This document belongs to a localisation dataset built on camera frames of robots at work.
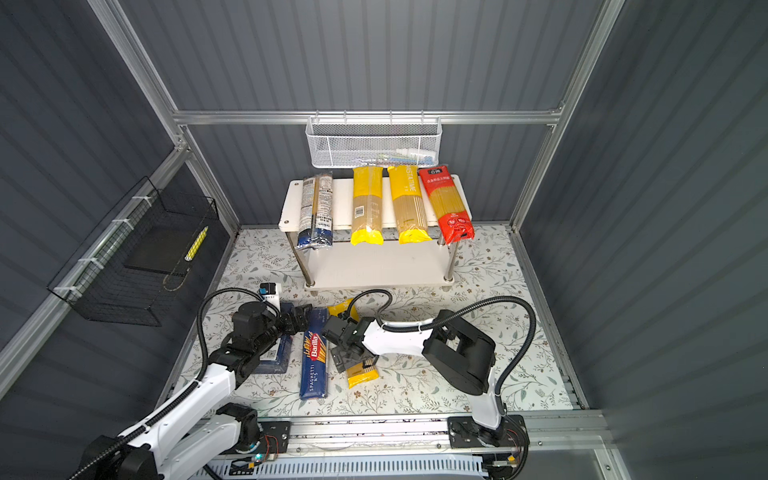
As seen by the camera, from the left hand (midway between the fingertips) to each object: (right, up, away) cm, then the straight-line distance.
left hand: (297, 306), depth 84 cm
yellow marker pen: (-25, +18, -6) cm, 31 cm away
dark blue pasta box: (-4, -15, -4) cm, 16 cm away
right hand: (+16, -16, +3) cm, 23 cm away
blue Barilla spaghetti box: (+6, -19, -4) cm, 20 cm away
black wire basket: (-36, +11, -12) cm, 40 cm away
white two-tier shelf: (+13, +14, +19) cm, 26 cm away
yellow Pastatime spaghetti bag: (+18, -19, -3) cm, 26 cm away
